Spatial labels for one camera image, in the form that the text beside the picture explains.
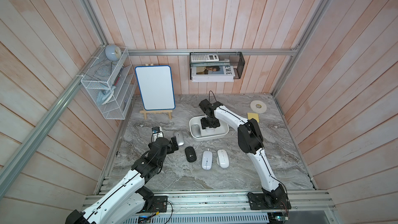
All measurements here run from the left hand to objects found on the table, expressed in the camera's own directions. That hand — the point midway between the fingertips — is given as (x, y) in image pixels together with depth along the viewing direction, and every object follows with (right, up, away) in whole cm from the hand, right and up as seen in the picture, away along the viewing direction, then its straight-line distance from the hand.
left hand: (168, 140), depth 82 cm
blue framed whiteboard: (-10, +31, +11) cm, 34 cm away
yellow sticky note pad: (+54, +12, +26) cm, 61 cm away
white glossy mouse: (+30, -11, +4) cm, 32 cm away
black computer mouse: (+12, -10, +6) cm, 17 cm away
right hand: (+23, +6, +21) cm, 32 cm away
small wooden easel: (-19, +15, +20) cm, 31 cm away
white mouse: (+21, -12, +4) cm, 25 cm away
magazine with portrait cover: (+29, +39, +12) cm, 50 cm away
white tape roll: (+62, +19, +33) cm, 73 cm away
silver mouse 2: (+15, +3, +17) cm, 23 cm away
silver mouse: (+5, -1, +15) cm, 16 cm away
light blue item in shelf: (-34, +24, -1) cm, 42 cm away
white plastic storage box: (+22, +1, +16) cm, 28 cm away
